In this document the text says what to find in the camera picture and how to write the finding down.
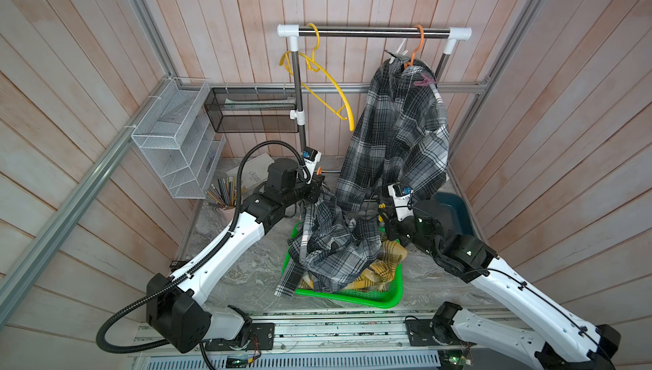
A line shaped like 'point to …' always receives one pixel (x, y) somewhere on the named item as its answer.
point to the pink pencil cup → (224, 191)
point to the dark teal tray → (463, 221)
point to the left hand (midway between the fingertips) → (322, 181)
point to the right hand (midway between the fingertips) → (382, 209)
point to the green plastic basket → (385, 297)
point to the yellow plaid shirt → (382, 272)
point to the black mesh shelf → (251, 110)
